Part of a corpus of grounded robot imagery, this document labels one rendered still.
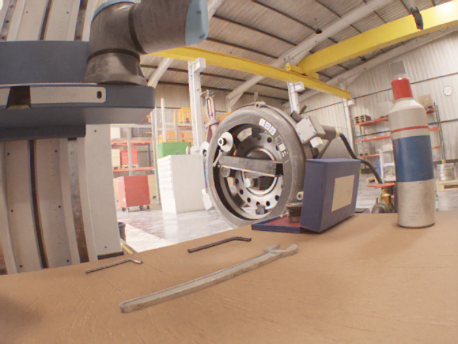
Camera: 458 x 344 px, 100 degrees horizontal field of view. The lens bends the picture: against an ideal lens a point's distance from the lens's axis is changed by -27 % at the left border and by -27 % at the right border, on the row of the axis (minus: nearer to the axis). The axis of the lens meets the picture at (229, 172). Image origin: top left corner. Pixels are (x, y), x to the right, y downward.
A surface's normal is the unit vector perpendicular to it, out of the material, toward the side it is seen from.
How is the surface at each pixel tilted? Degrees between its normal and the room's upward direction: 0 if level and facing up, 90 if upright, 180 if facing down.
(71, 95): 90
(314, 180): 90
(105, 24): 90
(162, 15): 120
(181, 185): 90
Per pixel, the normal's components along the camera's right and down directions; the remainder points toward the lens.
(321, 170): -0.73, 0.05
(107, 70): 0.25, -0.40
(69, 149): 0.56, -0.07
